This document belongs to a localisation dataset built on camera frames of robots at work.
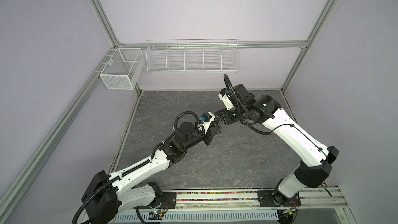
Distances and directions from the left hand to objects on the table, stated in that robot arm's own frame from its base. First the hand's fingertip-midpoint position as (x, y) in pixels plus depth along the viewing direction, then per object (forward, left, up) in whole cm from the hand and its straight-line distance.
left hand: (218, 126), depth 71 cm
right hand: (+3, -2, +3) cm, 5 cm away
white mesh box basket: (+46, +57, -1) cm, 73 cm away
